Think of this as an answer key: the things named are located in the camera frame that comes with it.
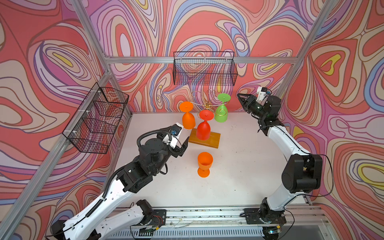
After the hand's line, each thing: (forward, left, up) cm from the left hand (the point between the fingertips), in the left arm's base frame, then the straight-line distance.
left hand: (180, 131), depth 62 cm
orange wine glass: (-2, -12, -23) cm, 25 cm away
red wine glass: (+13, -11, -13) cm, 21 cm away
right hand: (+25, -29, -2) cm, 38 cm away
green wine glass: (+28, -23, -15) cm, 39 cm away
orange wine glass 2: (+18, -3, -12) cm, 22 cm away
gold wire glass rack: (+52, -16, -26) cm, 60 cm away
